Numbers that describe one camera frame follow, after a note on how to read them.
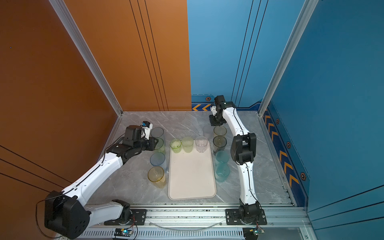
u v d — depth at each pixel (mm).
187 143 960
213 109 932
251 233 700
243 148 606
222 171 846
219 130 943
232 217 725
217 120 864
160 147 838
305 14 714
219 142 920
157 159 828
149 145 722
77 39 798
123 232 710
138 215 742
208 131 996
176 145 994
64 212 392
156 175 786
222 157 894
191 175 875
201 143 994
